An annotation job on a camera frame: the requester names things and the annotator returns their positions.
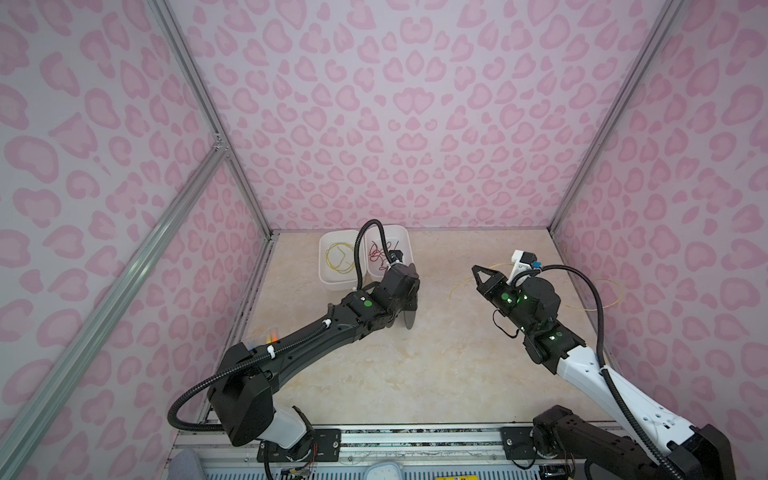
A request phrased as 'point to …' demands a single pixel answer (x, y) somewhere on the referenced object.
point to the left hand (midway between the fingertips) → (411, 283)
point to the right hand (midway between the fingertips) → (472, 265)
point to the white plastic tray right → (394, 232)
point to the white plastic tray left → (328, 278)
